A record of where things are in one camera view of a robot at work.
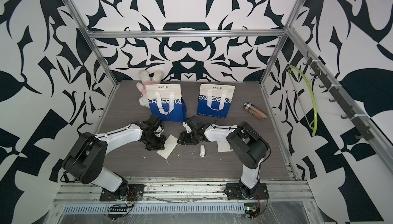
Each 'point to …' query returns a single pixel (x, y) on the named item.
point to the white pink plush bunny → (147, 80)
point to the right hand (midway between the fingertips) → (180, 139)
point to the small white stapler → (202, 154)
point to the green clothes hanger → (313, 96)
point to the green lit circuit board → (250, 206)
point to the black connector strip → (118, 209)
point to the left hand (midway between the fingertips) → (164, 145)
